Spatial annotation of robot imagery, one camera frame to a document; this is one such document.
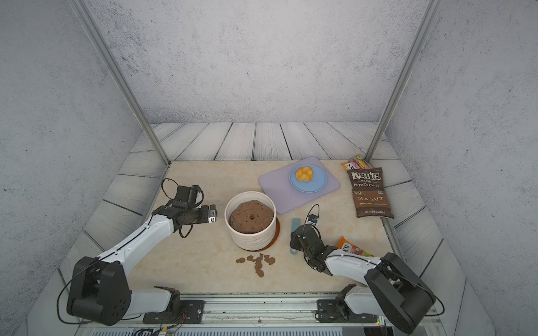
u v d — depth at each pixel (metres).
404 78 0.87
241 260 0.85
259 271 0.83
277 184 1.11
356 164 1.15
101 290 0.41
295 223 0.96
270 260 0.86
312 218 0.81
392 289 0.42
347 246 0.87
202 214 0.79
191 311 0.73
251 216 0.87
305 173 1.12
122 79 0.87
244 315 0.73
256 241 0.79
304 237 0.67
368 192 1.05
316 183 1.14
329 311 0.72
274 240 0.89
